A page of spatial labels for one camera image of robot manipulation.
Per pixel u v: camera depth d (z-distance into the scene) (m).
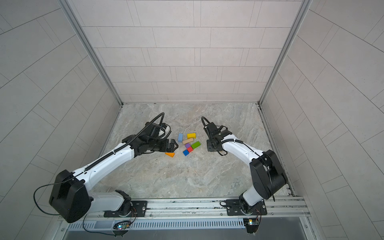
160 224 0.68
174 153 0.89
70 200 0.39
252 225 0.68
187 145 0.94
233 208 0.71
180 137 0.96
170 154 0.89
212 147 0.78
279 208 0.72
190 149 0.91
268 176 0.46
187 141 0.96
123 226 0.64
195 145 0.94
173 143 0.72
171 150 0.70
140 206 0.71
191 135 0.97
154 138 0.65
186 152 0.91
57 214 0.40
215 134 0.64
